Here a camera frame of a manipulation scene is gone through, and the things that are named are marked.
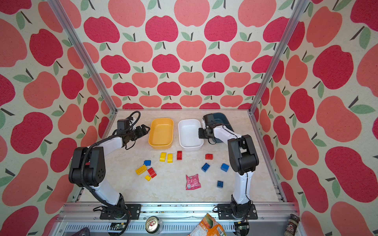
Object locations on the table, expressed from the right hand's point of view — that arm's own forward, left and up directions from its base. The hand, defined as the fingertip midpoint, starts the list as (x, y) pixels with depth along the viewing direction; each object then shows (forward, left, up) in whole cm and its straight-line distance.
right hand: (203, 133), depth 101 cm
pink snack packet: (-33, +5, -3) cm, 33 cm away
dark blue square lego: (-32, -11, -4) cm, 34 cm away
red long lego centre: (-17, +15, -3) cm, 23 cm away
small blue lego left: (-23, +35, -5) cm, 42 cm away
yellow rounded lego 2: (-19, +21, -4) cm, 28 cm away
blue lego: (-23, -2, -4) cm, 23 cm away
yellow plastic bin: (+1, +32, -8) cm, 33 cm away
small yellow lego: (-32, +32, -5) cm, 45 cm away
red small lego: (-15, -4, -4) cm, 16 cm away
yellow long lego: (-28, +37, -3) cm, 46 cm away
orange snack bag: (-52, -5, -3) cm, 53 cm away
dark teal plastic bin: (+15, -11, +2) cm, 18 cm away
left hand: (-5, +38, +5) cm, 38 cm away
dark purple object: (-61, +52, 0) cm, 80 cm away
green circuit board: (-57, +40, -6) cm, 70 cm away
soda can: (-55, +20, +7) cm, 59 cm away
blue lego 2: (-22, -14, -3) cm, 26 cm away
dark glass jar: (-48, -44, -2) cm, 65 cm away
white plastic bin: (+1, +11, -4) cm, 11 cm away
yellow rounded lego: (-18, +25, -3) cm, 31 cm away
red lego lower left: (-30, +29, -3) cm, 42 cm away
